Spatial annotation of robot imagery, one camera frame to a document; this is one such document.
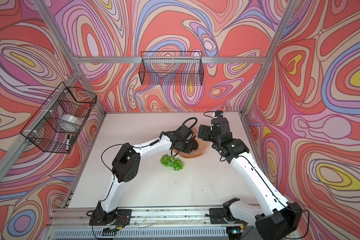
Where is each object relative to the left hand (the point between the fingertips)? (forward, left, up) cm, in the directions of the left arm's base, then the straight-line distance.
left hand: (191, 147), depth 93 cm
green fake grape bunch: (-9, +15, 0) cm, 17 cm away
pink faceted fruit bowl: (+2, -7, -2) cm, 8 cm away
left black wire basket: (-4, +66, +28) cm, 72 cm away
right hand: (-3, -7, +20) cm, 22 cm away
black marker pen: (-9, +62, +20) cm, 66 cm away
